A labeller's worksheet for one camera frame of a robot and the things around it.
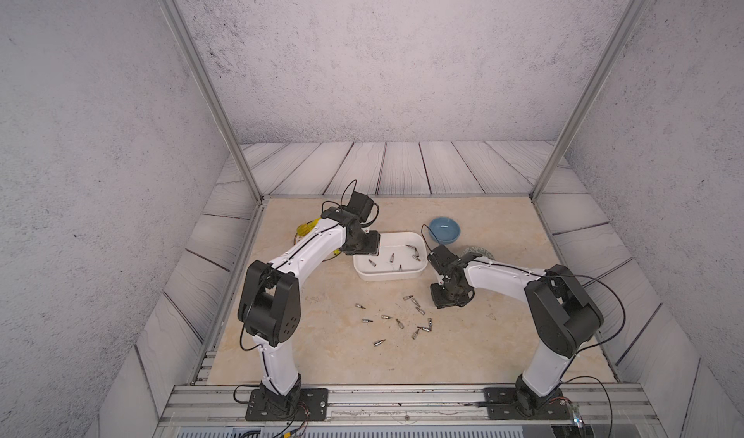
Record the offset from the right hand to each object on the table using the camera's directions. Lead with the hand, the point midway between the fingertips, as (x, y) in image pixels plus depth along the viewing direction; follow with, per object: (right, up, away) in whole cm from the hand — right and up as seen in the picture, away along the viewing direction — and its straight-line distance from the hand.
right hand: (443, 302), depth 91 cm
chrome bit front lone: (-20, -9, -8) cm, 23 cm away
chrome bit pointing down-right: (-8, +16, +12) cm, 22 cm away
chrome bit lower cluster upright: (-5, -5, -4) cm, 8 cm away
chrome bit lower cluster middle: (-6, -6, -5) cm, 10 cm away
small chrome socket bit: (-7, +13, +11) cm, 18 cm away
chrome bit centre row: (-18, -4, -2) cm, 19 cm away
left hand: (-20, +17, -2) cm, 26 cm away
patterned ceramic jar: (+14, +15, +8) cm, 22 cm away
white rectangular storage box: (-11, +12, +11) cm, 20 cm away
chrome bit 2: (-22, +10, +8) cm, 25 cm away
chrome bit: (-16, +12, +11) cm, 22 cm away
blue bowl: (+4, +22, +17) cm, 28 cm away
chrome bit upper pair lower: (-8, -2, 0) cm, 8 cm away
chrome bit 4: (-14, -5, -4) cm, 15 cm away
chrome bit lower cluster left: (-9, -8, -6) cm, 14 cm away
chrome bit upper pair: (-11, +1, +2) cm, 11 cm away
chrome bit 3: (-26, -1, 0) cm, 26 cm away
